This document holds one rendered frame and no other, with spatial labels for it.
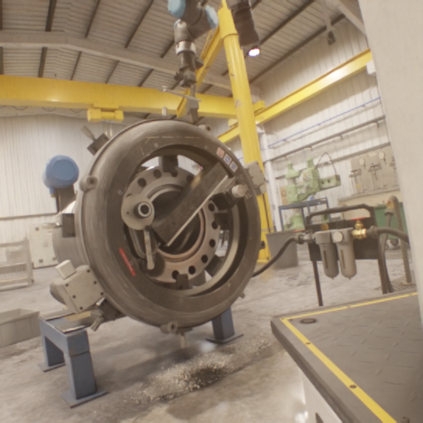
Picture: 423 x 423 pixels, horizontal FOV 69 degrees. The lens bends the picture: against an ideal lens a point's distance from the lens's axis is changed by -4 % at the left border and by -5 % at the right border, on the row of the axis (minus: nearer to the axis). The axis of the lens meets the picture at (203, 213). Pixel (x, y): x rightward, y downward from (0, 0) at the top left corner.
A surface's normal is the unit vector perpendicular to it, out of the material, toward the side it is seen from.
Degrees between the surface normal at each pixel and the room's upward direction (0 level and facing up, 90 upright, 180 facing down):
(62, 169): 90
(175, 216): 90
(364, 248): 90
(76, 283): 90
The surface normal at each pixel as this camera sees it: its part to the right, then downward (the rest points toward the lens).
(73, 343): 0.61, -0.14
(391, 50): -0.99, 0.14
